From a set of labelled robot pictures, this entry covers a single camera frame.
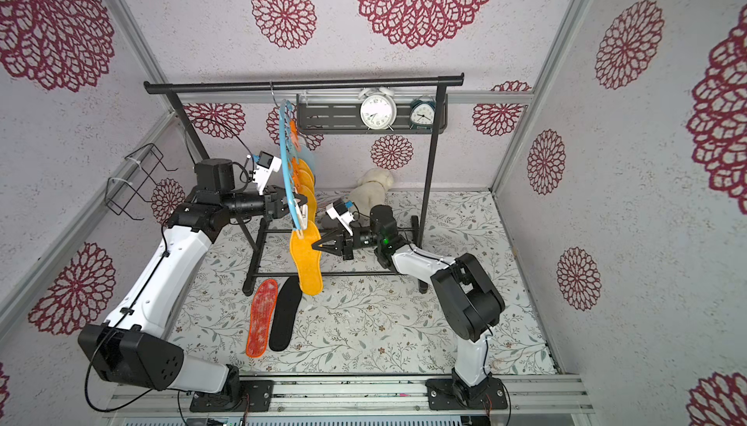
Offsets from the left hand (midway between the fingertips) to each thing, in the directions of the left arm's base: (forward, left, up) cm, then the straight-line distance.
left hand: (302, 201), depth 70 cm
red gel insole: (-12, +17, -34) cm, 40 cm away
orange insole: (-9, 0, -12) cm, 15 cm away
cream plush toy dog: (+28, -16, -25) cm, 41 cm away
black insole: (-15, +10, -34) cm, 39 cm away
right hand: (-6, -2, -10) cm, 12 cm away
